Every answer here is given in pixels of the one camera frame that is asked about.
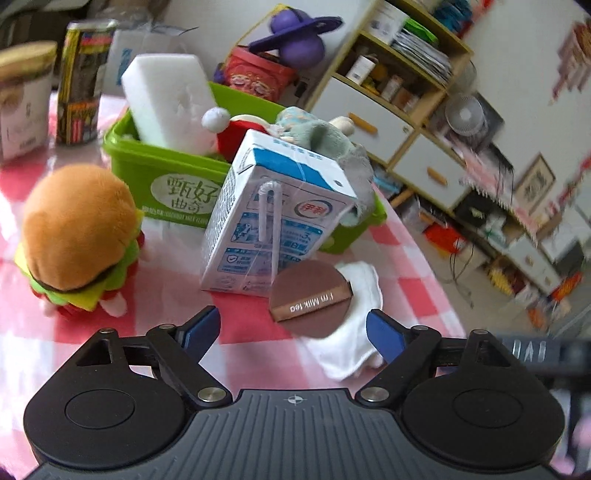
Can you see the green plastic bin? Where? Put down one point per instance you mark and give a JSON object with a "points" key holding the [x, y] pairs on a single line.
{"points": [[138, 170]]}

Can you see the wooden shelf cabinet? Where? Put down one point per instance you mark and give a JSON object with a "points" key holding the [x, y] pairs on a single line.
{"points": [[369, 110]]}

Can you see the purple bouncing ball toy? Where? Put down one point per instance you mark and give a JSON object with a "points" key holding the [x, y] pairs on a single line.
{"points": [[295, 46]]}

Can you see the brown round disc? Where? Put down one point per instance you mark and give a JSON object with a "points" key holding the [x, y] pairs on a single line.
{"points": [[309, 277]]}

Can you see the red box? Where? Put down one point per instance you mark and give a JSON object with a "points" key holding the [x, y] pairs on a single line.
{"points": [[445, 237]]}

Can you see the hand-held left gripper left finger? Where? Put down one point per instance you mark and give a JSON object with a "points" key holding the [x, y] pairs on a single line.
{"points": [[201, 327]]}

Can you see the clear storage box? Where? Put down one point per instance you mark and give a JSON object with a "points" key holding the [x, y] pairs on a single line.
{"points": [[388, 182]]}

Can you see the pink checked tablecloth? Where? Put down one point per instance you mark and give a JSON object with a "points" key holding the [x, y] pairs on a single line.
{"points": [[406, 258]]}

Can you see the black picture frame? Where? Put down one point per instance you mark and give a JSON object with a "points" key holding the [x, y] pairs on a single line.
{"points": [[494, 120]]}

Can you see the brown framed picture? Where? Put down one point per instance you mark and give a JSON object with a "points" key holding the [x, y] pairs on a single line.
{"points": [[535, 180]]}

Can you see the white sponge block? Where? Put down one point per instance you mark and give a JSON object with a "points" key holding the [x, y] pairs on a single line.
{"points": [[161, 101]]}

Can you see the pink patterned cloth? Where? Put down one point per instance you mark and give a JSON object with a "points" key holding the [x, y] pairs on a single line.
{"points": [[489, 175]]}

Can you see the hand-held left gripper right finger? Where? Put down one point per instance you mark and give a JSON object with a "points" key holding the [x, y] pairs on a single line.
{"points": [[385, 337]]}

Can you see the white cloth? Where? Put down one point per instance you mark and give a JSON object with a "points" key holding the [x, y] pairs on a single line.
{"points": [[360, 286]]}

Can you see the stack of magazines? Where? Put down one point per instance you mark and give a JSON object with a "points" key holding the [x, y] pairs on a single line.
{"points": [[420, 55]]}

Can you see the red bucket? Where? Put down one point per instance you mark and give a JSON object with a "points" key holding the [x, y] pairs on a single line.
{"points": [[258, 74]]}

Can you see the tall black yellow can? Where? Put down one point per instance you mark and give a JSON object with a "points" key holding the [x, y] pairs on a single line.
{"points": [[81, 92]]}

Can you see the cookie jar with gold lid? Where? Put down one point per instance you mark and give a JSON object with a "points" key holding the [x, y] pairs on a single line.
{"points": [[23, 115]]}

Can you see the white paper bag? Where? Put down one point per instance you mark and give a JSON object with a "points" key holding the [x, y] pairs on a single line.
{"points": [[120, 60]]}

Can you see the white blue milk carton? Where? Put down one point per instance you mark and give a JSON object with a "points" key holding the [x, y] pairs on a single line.
{"points": [[258, 203]]}

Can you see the grey plush toy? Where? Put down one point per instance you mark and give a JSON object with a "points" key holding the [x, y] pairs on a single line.
{"points": [[355, 166]]}

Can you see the small white fan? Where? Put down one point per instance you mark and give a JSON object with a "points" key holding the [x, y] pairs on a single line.
{"points": [[464, 115]]}

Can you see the burger plush toy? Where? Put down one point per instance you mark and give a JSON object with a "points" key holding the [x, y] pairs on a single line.
{"points": [[74, 217]]}

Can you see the large white box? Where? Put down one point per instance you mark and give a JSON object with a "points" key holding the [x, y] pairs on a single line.
{"points": [[388, 16]]}

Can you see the small white box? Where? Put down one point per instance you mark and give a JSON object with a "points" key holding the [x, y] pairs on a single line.
{"points": [[360, 69]]}

